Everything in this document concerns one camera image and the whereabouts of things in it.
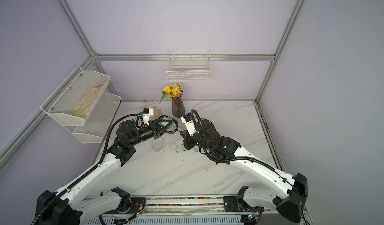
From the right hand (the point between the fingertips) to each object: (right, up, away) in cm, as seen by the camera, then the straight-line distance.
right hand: (183, 134), depth 70 cm
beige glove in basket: (-54, +13, +6) cm, 56 cm away
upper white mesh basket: (-60, +17, +7) cm, 62 cm away
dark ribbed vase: (-7, +15, +34) cm, 38 cm away
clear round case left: (-18, -11, +23) cm, 31 cm away
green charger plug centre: (-2, -12, +23) cm, 26 cm away
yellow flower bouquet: (-10, +24, +23) cm, 35 cm away
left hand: (-6, +5, -2) cm, 8 cm away
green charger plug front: (-8, +5, -3) cm, 10 cm away
